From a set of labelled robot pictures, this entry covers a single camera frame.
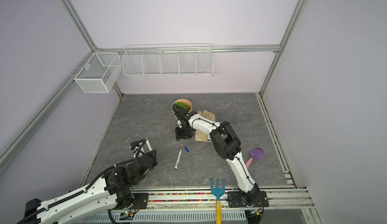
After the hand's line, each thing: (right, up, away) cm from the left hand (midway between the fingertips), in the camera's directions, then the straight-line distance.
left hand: (156, 153), depth 78 cm
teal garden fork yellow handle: (+32, -19, -3) cm, 37 cm away
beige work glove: (+24, +6, +18) cm, 30 cm away
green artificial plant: (+11, +26, +21) cm, 35 cm away
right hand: (+10, +4, +17) cm, 20 cm away
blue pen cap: (+15, -1, +13) cm, 20 cm away
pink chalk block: (+55, -3, +10) cm, 56 cm away
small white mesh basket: (-42, +47, +19) cm, 66 cm away
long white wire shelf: (+2, +56, +21) cm, 60 cm away
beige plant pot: (+14, +28, +24) cm, 40 cm away
